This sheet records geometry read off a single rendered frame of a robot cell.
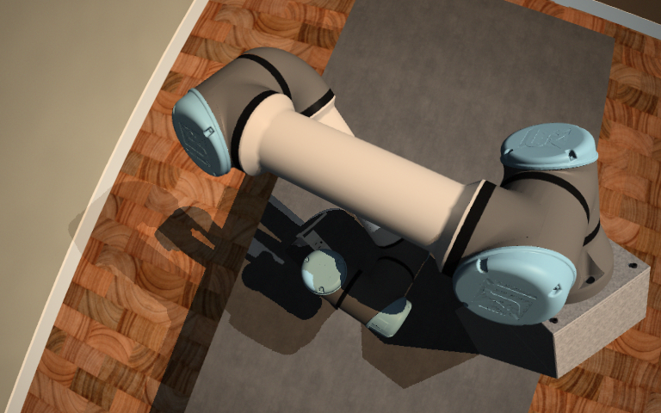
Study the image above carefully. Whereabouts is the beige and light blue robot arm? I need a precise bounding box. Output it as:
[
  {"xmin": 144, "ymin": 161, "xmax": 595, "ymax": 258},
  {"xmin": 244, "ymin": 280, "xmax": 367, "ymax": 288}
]
[{"xmin": 172, "ymin": 46, "xmax": 614, "ymax": 337}]

